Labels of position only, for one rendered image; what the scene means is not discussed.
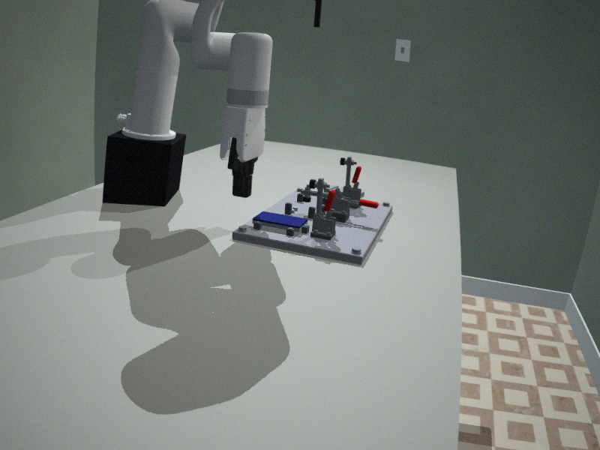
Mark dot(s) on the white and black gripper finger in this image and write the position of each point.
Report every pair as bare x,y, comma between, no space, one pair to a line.
241,180
251,171

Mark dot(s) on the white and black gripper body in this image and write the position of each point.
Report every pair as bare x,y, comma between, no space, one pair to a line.
247,125

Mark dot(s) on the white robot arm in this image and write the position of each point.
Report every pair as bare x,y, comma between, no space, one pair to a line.
248,61

